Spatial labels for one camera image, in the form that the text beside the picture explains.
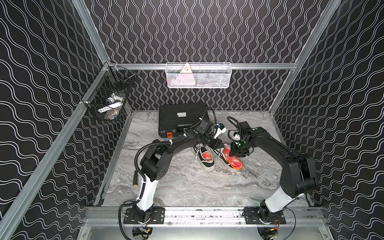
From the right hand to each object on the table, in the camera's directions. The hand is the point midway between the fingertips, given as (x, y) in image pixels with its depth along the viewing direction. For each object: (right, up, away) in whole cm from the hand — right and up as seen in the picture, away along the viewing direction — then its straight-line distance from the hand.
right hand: (232, 154), depth 88 cm
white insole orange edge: (0, -3, -5) cm, 6 cm away
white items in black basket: (-63, +24, -15) cm, 69 cm away
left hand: (-5, +7, -1) cm, 9 cm away
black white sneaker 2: (-7, -1, 0) cm, 7 cm away
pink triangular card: (-27, +46, +2) cm, 54 cm away
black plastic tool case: (-37, +22, +22) cm, 49 cm away
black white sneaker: (-19, +3, +4) cm, 20 cm away
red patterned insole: (-15, -2, +4) cm, 16 cm away
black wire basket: (-75, +48, +12) cm, 90 cm away
